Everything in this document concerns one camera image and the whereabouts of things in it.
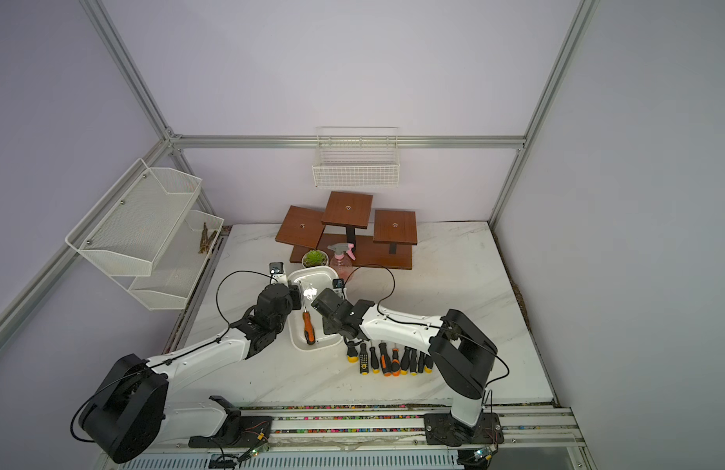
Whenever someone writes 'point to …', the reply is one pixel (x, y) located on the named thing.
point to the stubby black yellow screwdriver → (352, 355)
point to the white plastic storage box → (313, 281)
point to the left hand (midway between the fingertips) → (289, 285)
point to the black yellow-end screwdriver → (413, 362)
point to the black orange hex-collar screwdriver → (385, 360)
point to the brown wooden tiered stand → (376, 238)
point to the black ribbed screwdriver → (405, 361)
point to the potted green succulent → (314, 258)
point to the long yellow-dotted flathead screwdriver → (363, 360)
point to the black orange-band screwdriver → (396, 362)
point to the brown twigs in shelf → (206, 241)
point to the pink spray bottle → (340, 263)
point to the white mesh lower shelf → (168, 286)
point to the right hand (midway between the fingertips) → (337, 322)
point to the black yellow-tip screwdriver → (421, 362)
